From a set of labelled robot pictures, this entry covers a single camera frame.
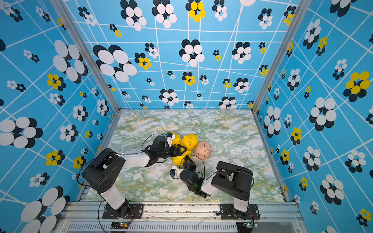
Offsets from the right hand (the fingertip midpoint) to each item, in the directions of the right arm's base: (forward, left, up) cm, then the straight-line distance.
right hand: (192, 156), depth 87 cm
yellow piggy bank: (+10, +10, +3) cm, 14 cm away
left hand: (+4, +5, -1) cm, 6 cm away
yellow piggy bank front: (-3, +8, +2) cm, 8 cm away
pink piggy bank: (+3, -7, +3) cm, 8 cm away
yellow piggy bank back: (+9, +1, +3) cm, 10 cm away
